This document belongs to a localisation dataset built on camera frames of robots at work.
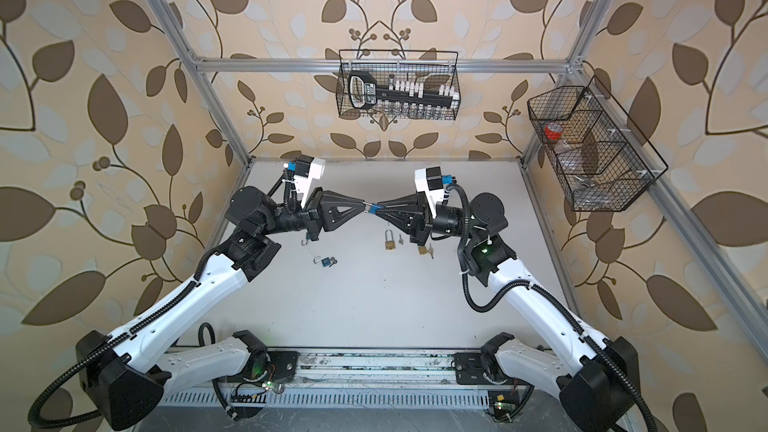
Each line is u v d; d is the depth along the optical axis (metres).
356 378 0.74
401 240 0.99
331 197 0.55
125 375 0.37
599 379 0.37
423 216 0.53
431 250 0.96
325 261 0.93
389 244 0.96
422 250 0.96
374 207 0.55
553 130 0.87
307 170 0.50
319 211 0.52
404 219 0.55
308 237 0.52
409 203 0.56
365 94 0.85
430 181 0.49
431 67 0.91
